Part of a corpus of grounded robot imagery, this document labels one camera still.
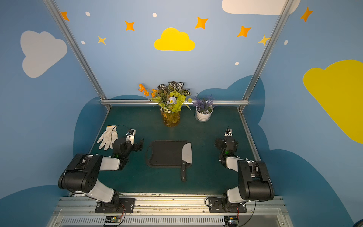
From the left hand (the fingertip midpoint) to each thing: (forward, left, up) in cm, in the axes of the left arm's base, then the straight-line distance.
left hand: (136, 135), depth 94 cm
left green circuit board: (-46, +3, -8) cm, 47 cm away
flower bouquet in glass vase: (+21, -23, +17) cm, 35 cm away
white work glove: (+2, +22, -7) cm, 23 cm away
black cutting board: (-9, -21, -9) cm, 25 cm away
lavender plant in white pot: (+20, -47, +9) cm, 52 cm away
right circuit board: (-45, -59, -8) cm, 75 cm away
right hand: (0, -63, 0) cm, 63 cm away
